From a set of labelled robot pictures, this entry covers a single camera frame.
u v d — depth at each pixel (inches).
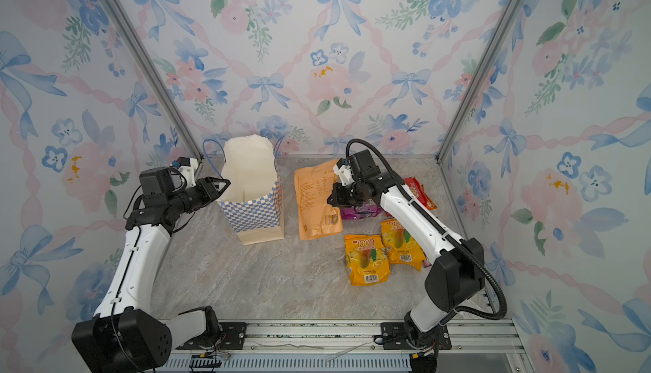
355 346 28.8
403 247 34.6
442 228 18.3
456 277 16.9
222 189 28.4
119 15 29.6
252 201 28.5
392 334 29.4
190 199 25.2
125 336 14.9
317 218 30.8
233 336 29.0
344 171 29.4
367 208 38.5
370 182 22.5
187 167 27.0
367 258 33.7
